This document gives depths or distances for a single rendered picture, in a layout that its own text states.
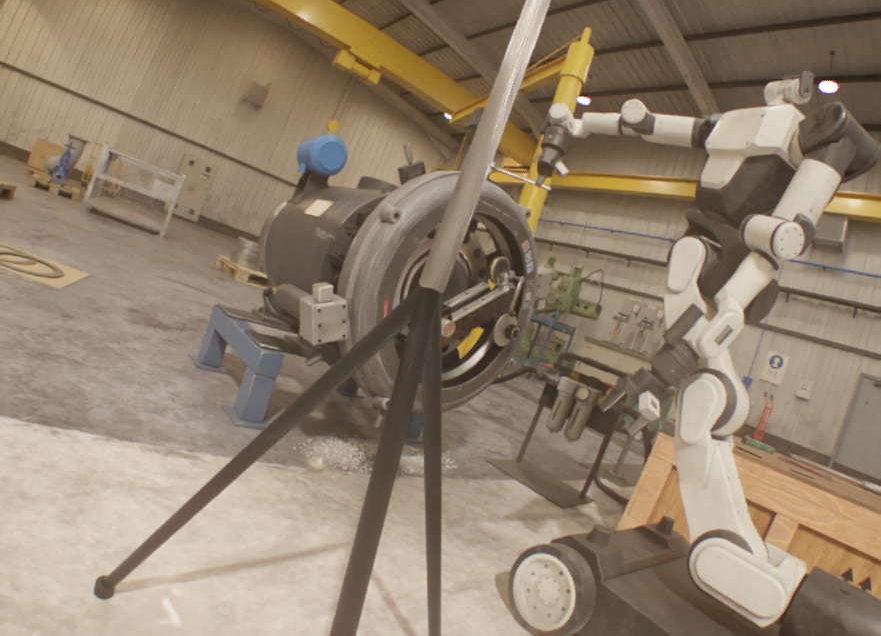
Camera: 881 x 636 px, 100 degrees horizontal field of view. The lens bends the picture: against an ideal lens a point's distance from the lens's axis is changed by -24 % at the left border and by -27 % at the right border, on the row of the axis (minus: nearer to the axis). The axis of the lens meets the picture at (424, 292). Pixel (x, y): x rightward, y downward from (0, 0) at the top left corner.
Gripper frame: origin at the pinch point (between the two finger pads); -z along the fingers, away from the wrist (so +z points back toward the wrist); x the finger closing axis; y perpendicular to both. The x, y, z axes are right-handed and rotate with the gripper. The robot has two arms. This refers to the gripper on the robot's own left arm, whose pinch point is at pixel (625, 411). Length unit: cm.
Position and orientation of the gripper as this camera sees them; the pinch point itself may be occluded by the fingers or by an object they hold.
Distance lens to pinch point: 107.8
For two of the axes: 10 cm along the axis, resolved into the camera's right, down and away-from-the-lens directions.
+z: 6.5, -7.3, -2.1
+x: -7.6, -6.2, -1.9
